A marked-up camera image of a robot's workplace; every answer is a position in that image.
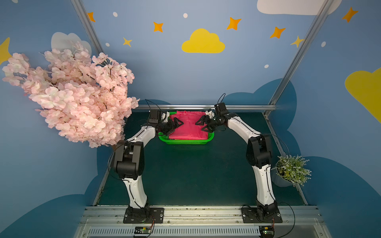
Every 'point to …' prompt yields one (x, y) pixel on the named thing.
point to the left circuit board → (142, 230)
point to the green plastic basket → (166, 138)
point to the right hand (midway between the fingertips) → (200, 124)
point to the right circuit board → (266, 231)
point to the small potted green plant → (290, 170)
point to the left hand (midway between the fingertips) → (179, 123)
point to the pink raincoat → (189, 130)
